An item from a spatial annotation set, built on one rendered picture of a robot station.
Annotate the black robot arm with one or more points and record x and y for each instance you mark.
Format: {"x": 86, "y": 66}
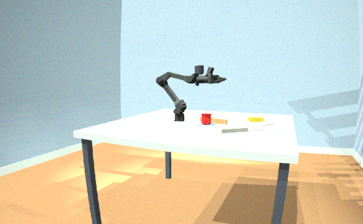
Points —
{"x": 194, "y": 78}

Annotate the red cup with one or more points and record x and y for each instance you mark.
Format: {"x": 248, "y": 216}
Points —
{"x": 206, "y": 118}

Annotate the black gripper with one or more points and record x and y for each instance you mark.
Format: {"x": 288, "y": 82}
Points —
{"x": 211, "y": 79}

